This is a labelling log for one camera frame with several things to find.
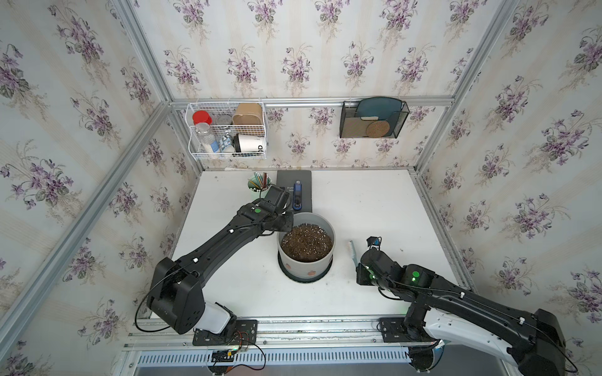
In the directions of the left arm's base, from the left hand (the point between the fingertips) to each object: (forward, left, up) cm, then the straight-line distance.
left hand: (293, 224), depth 82 cm
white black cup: (+32, +19, +11) cm, 38 cm away
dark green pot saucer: (-16, -4, -12) cm, 20 cm away
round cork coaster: (+39, -35, +13) cm, 54 cm away
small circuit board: (-37, +22, -18) cm, 46 cm away
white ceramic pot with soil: (-7, -5, -5) cm, 11 cm away
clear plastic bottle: (+30, +35, +15) cm, 48 cm away
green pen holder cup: (+22, +16, -3) cm, 27 cm away
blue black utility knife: (+18, -1, -6) cm, 19 cm away
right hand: (-14, -22, -7) cm, 27 cm away
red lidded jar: (+38, +37, +19) cm, 56 cm away
